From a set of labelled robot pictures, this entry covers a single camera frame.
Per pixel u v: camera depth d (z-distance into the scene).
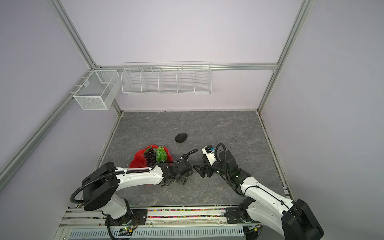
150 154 0.92
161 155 0.89
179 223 0.73
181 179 0.77
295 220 0.40
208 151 0.69
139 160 0.92
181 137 1.00
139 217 0.74
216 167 0.70
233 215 0.73
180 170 0.66
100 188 0.44
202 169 0.69
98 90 0.99
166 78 0.99
